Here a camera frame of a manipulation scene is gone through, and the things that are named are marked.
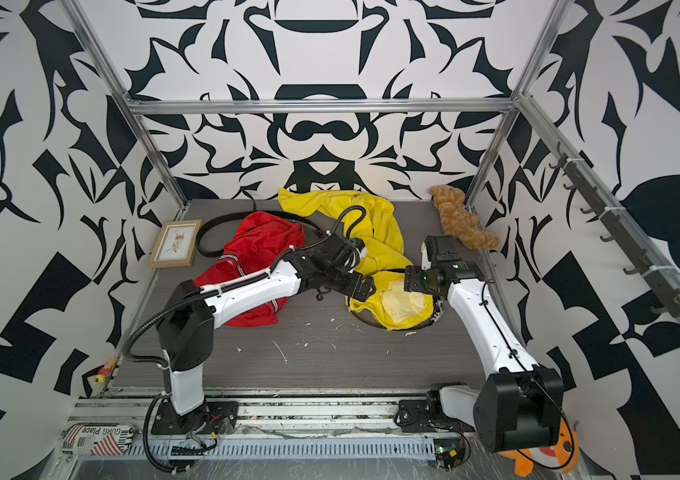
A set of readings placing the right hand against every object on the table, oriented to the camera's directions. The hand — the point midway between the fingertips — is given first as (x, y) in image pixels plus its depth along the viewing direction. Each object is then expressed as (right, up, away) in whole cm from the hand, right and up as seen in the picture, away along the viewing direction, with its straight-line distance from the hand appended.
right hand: (416, 275), depth 84 cm
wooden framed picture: (-78, +8, +21) cm, 81 cm away
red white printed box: (-76, -35, -15) cm, 85 cm away
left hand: (-16, -1, 0) cm, 16 cm away
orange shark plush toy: (+25, -35, -21) cm, 48 cm away
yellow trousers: (-6, -10, +7) cm, 13 cm away
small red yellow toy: (-86, -26, -1) cm, 90 cm away
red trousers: (-48, +7, +10) cm, 49 cm away
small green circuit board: (+4, -40, -13) cm, 42 cm away
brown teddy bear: (+21, +16, +21) cm, 33 cm away
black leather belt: (-71, +12, +24) cm, 76 cm away
